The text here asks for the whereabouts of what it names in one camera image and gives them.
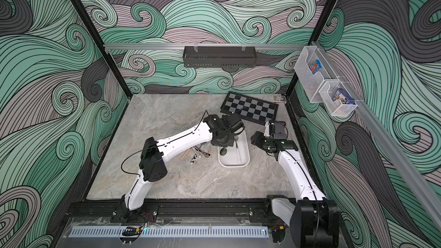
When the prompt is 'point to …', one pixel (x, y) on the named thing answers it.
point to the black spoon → (223, 151)
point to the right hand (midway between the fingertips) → (257, 140)
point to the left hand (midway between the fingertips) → (228, 140)
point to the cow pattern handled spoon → (192, 161)
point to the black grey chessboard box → (251, 108)
